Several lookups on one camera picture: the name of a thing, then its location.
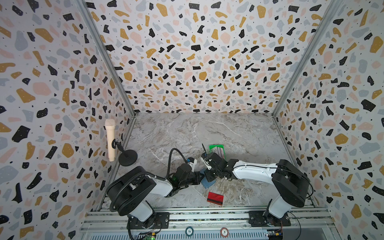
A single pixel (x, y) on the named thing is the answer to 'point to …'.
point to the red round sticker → (224, 232)
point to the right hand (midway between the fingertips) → (207, 174)
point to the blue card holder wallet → (204, 182)
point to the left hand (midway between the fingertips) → (209, 176)
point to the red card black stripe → (215, 198)
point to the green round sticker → (189, 231)
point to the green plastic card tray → (213, 146)
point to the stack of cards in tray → (219, 151)
